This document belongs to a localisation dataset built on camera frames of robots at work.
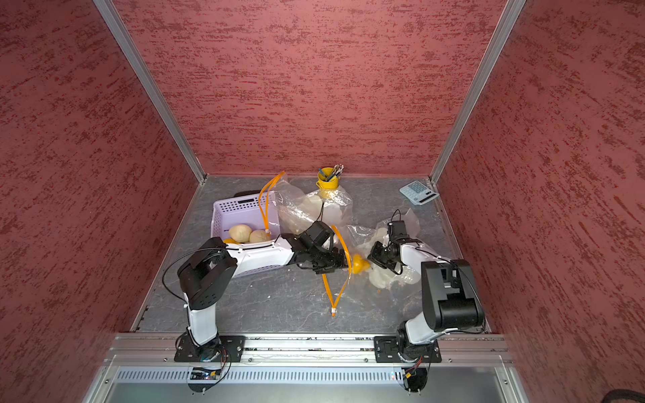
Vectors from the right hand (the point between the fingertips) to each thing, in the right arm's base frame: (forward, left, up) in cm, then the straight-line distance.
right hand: (369, 260), depth 93 cm
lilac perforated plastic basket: (+24, +46, +2) cm, 52 cm away
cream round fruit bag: (+9, +49, +8) cm, 50 cm away
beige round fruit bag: (+8, +42, +7) cm, 43 cm away
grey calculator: (+33, -27, 0) cm, 42 cm away
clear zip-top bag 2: (+7, +3, +4) cm, 9 cm away
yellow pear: (+9, +54, +2) cm, 55 cm away
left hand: (-7, +10, +6) cm, 14 cm away
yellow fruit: (-4, +5, +6) cm, 9 cm away
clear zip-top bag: (+16, +28, +11) cm, 34 cm away
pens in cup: (+33, +12, +16) cm, 38 cm away
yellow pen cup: (+32, +17, +8) cm, 37 cm away
